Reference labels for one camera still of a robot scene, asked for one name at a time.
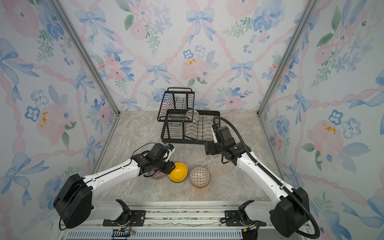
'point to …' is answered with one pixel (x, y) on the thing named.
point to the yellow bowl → (179, 173)
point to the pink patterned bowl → (158, 175)
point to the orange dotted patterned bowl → (200, 177)
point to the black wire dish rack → (182, 125)
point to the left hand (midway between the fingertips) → (172, 164)
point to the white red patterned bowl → (192, 115)
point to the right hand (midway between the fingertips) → (213, 143)
